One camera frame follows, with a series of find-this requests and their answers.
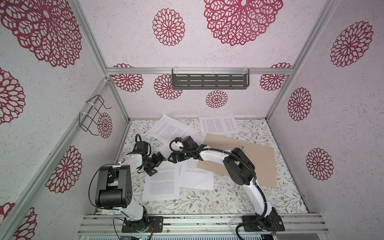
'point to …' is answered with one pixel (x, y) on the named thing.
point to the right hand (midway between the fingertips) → (171, 156)
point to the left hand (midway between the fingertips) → (162, 166)
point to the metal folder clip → (242, 146)
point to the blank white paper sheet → (192, 177)
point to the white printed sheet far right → (218, 125)
